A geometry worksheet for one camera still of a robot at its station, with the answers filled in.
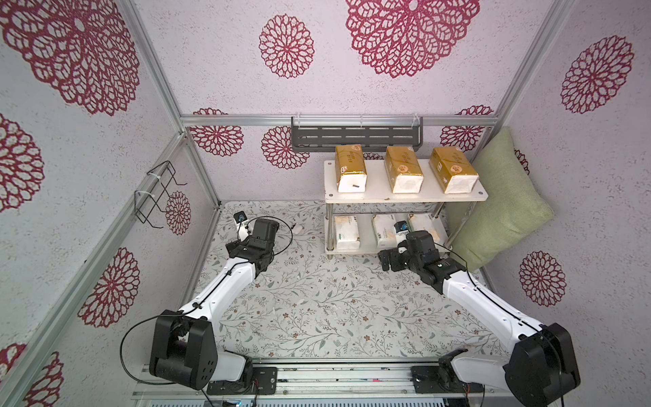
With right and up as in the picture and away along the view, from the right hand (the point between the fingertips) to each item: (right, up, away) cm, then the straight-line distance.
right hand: (390, 248), depth 85 cm
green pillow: (+33, +13, -12) cm, 38 cm away
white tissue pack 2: (+1, +7, +10) cm, 12 cm away
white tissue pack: (-14, +5, +10) cm, 18 cm away
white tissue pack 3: (+19, +9, +15) cm, 26 cm away
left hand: (-48, +3, +1) cm, 48 cm away
